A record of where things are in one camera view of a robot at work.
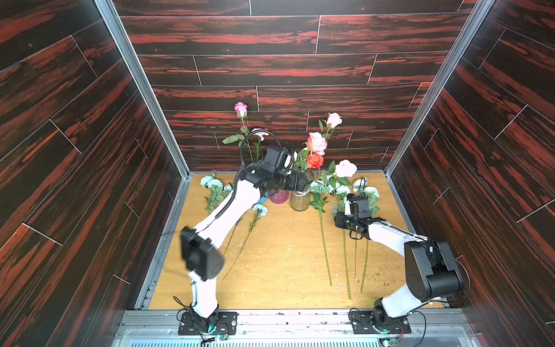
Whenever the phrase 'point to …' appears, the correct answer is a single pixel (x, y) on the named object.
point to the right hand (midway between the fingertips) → (342, 216)
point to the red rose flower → (315, 160)
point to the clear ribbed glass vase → (299, 200)
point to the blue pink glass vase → (279, 196)
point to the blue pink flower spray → (338, 194)
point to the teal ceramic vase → (262, 200)
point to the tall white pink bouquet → (360, 186)
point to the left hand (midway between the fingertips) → (300, 181)
